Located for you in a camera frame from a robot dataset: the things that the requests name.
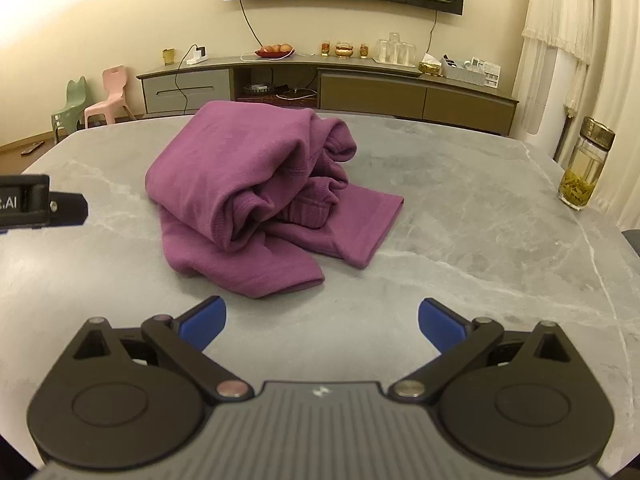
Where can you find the red fruit plate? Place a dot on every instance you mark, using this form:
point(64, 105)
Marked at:
point(274, 51)

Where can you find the dark flat object on floor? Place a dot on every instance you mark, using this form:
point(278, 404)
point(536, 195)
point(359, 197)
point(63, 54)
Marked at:
point(32, 149)

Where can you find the set of clear glasses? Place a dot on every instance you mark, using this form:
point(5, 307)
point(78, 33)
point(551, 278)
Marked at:
point(395, 51)

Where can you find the small amber cup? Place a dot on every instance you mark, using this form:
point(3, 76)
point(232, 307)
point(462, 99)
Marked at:
point(325, 50)
point(363, 51)

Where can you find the purple sweatpants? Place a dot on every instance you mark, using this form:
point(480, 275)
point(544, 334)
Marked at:
point(225, 185)

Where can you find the yellow cup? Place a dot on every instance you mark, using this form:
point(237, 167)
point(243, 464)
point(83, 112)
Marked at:
point(168, 56)

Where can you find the grey television cabinet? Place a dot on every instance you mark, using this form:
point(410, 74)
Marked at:
point(370, 92)

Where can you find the white organizer tray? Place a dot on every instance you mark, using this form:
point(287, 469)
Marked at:
point(472, 72)

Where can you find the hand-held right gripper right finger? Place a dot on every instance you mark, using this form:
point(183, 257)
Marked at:
point(440, 325)

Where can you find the white power strip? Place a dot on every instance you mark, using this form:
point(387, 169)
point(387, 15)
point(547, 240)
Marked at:
point(197, 57)

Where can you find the white curtain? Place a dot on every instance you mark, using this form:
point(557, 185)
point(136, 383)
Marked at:
point(615, 60)

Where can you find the golden tissue box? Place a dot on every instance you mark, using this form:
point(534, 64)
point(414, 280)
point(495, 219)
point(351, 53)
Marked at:
point(430, 66)

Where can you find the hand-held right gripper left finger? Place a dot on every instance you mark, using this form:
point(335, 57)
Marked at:
point(202, 325)

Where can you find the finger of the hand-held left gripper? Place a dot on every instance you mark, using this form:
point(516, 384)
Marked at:
point(70, 208)

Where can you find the white standing air conditioner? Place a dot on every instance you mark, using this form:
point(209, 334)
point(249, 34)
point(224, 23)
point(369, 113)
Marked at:
point(547, 105)

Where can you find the glass tea bottle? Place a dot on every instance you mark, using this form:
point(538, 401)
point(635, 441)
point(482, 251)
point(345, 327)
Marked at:
point(585, 170)

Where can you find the pink plastic chair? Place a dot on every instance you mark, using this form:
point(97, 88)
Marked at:
point(112, 95)

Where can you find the green plastic chair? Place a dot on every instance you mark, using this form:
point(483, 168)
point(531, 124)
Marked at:
point(72, 105)

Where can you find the golden ornament jar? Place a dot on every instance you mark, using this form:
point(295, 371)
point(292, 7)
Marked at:
point(344, 51)

